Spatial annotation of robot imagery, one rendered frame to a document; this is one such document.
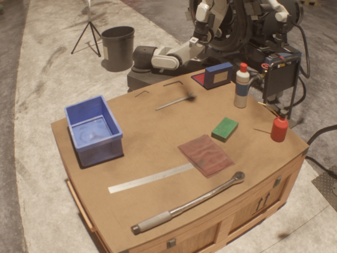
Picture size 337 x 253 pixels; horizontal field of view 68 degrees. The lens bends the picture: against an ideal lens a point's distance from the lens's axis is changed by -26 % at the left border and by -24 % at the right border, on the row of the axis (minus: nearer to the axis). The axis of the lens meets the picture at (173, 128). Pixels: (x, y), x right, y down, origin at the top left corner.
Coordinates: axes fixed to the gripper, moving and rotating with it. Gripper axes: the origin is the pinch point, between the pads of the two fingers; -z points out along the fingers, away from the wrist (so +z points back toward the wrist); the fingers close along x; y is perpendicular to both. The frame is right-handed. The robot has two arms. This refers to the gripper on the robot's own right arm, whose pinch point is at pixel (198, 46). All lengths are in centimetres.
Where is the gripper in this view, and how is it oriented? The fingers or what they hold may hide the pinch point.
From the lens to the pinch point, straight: 197.9
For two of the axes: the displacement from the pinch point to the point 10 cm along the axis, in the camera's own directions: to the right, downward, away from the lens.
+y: 5.7, -4.4, 6.9
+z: 1.6, -7.7, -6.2
